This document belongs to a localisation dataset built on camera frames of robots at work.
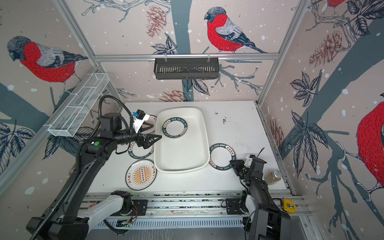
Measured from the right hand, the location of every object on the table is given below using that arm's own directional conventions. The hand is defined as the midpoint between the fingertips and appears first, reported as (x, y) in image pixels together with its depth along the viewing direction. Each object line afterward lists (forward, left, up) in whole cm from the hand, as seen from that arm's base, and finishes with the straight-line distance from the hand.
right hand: (231, 163), depth 87 cm
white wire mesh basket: (+10, +82, +33) cm, 89 cm away
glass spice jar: (-9, -19, +6) cm, 22 cm away
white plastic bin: (+7, +25, 0) cm, 26 cm away
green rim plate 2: (+6, +6, -2) cm, 9 cm away
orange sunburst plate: (-9, +52, +1) cm, 53 cm away
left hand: (+1, +39, +31) cm, 50 cm away
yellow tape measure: (-20, -27, -1) cm, 34 cm away
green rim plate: (+24, +38, +2) cm, 45 cm away
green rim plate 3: (+3, +56, +4) cm, 57 cm away
